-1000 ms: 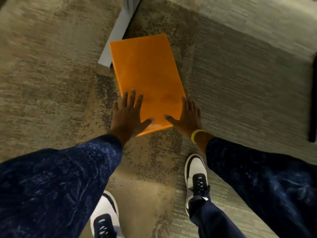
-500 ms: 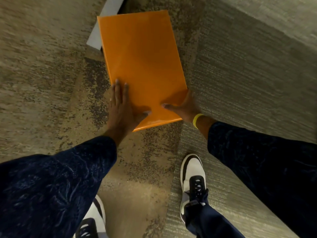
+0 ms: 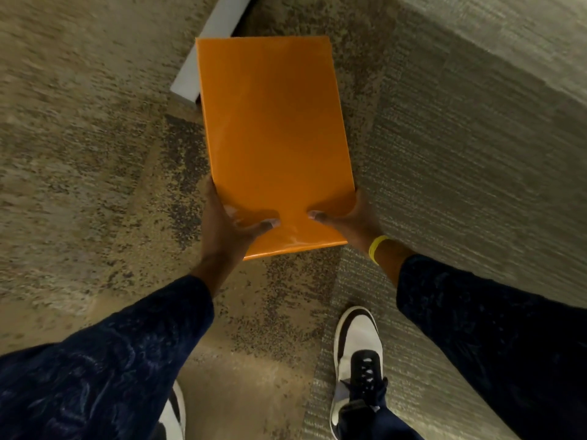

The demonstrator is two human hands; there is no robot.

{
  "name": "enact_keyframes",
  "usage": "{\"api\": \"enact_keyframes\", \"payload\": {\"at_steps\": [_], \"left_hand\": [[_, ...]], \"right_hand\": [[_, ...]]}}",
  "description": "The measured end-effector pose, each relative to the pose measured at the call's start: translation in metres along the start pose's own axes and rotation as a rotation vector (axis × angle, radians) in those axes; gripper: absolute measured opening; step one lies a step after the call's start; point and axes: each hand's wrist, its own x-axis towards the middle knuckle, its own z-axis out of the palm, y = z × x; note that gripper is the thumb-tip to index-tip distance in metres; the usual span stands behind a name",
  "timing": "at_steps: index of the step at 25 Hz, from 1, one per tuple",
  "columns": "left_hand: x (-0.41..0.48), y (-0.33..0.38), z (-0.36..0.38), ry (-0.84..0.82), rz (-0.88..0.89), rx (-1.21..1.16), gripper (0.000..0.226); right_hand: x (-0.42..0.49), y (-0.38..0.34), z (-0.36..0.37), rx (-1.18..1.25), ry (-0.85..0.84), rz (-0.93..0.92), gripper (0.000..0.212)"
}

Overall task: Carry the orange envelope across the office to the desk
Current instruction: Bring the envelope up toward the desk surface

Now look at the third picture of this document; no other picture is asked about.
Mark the person's left hand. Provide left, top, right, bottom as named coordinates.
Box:
left=200, top=175, right=281, bottom=272

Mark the person's right forearm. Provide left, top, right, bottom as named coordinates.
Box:
left=372, top=238, right=587, bottom=440

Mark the orange glossy box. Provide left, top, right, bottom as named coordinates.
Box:
left=195, top=35, right=357, bottom=262

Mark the white baseboard piece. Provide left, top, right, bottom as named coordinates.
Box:
left=170, top=0, right=254, bottom=106

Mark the yellow wristband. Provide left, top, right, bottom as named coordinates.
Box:
left=368, top=235, right=390, bottom=266

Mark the white and black sneaker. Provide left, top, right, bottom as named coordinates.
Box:
left=329, top=306, right=389, bottom=439
left=153, top=380, right=187, bottom=440

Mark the person's left forearm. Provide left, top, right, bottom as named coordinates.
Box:
left=0, top=256, right=244, bottom=440

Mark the person's dark trouser leg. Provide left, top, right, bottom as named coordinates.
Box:
left=337, top=398, right=425, bottom=440

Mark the person's right hand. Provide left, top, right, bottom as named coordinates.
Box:
left=307, top=188, right=389, bottom=258

